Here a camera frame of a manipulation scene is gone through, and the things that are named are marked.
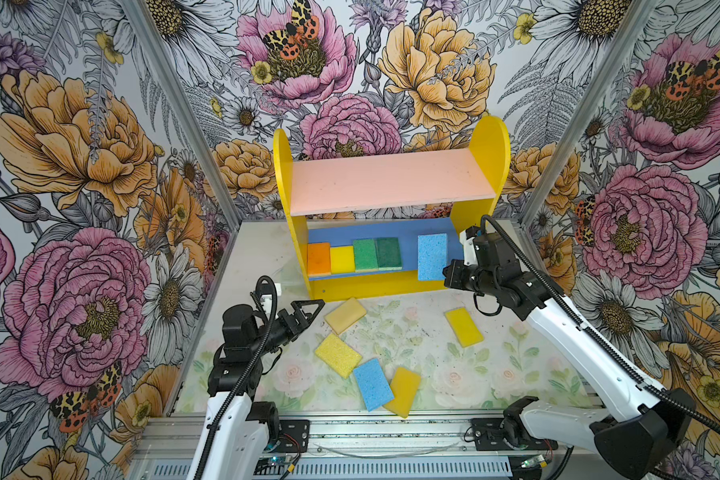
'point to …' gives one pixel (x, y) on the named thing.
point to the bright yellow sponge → (342, 259)
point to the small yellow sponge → (465, 327)
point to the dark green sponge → (388, 254)
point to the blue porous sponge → (373, 384)
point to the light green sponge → (365, 257)
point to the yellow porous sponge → (338, 355)
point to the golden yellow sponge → (404, 386)
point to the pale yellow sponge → (345, 316)
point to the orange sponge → (319, 258)
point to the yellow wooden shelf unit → (380, 224)
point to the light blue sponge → (431, 257)
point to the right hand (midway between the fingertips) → (444, 280)
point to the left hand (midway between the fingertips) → (319, 318)
